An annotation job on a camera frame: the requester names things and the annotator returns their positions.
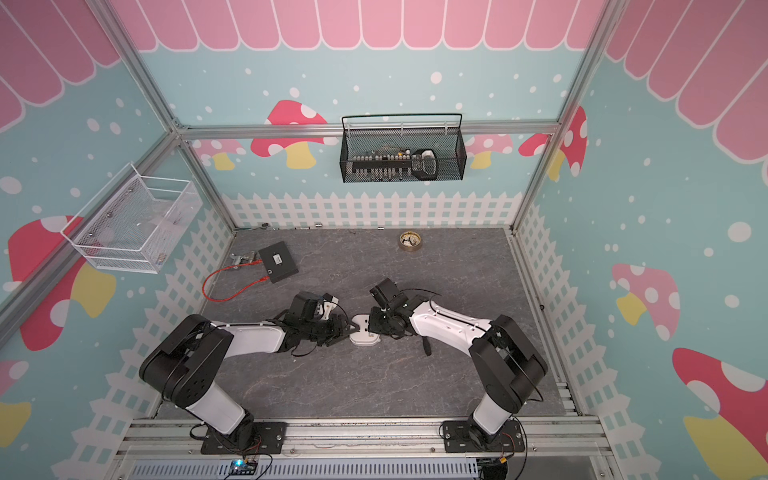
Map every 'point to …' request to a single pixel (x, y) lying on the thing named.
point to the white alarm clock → (363, 337)
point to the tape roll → (410, 241)
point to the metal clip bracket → (241, 260)
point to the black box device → (278, 262)
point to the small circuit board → (242, 467)
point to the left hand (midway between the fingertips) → (355, 334)
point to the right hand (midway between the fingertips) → (372, 325)
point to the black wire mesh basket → (402, 155)
